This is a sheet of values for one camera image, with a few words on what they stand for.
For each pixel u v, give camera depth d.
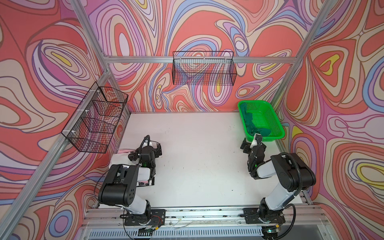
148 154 0.71
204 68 0.96
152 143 0.82
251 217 0.73
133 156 0.85
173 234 0.77
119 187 0.45
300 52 0.85
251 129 1.02
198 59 0.88
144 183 0.82
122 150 0.91
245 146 0.86
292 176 0.47
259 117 1.17
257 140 0.79
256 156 0.71
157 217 0.72
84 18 0.72
